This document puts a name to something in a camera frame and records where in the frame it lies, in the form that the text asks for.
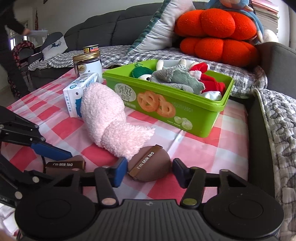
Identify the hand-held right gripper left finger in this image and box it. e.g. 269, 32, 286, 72
46, 157, 128, 208

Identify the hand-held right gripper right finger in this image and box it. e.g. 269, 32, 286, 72
173, 158, 251, 208

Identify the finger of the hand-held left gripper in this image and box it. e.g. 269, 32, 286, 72
0, 105, 73, 161
0, 153, 57, 202

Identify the brown soft pad with strap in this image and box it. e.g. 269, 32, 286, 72
126, 145, 172, 182
45, 155, 86, 174

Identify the green plastic box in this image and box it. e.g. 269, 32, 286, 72
102, 58, 235, 138

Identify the pink fluffy plush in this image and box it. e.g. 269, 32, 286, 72
81, 83, 156, 161

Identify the grey quilted plush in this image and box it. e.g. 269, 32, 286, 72
149, 66, 206, 95

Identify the red and white santa plush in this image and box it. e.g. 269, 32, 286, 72
188, 62, 226, 101

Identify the green knitted toy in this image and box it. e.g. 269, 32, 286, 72
132, 64, 154, 81

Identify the rag doll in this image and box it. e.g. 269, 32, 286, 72
156, 59, 200, 71

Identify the pink checked tablecloth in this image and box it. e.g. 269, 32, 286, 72
0, 67, 252, 241

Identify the white milk carton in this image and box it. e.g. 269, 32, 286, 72
63, 72, 99, 118

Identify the dark grey upholstered seat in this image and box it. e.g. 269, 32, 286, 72
245, 91, 281, 205

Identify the gold-lidded glass jar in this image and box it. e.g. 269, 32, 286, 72
73, 51, 103, 83

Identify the navy pillow with deer print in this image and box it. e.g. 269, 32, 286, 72
42, 32, 68, 60

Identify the chair with floral cover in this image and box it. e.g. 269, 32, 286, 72
8, 40, 35, 98

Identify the small tin can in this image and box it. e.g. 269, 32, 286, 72
83, 44, 99, 54

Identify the grey pebble-pattern quilt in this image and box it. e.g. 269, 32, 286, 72
253, 88, 296, 232

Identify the grey plaid blanket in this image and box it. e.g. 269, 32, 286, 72
29, 44, 267, 93

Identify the orange pumpkin cushion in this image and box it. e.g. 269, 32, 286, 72
180, 37, 259, 68
174, 8, 258, 39

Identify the dark grey sofa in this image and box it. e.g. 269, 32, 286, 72
29, 2, 296, 93

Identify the grey pillow with green trim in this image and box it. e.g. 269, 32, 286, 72
128, 0, 185, 55

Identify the white plush ball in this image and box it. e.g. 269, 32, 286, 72
264, 29, 279, 43

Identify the blue plush toy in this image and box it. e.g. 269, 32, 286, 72
209, 0, 265, 45

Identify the stack of books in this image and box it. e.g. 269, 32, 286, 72
251, 0, 281, 30

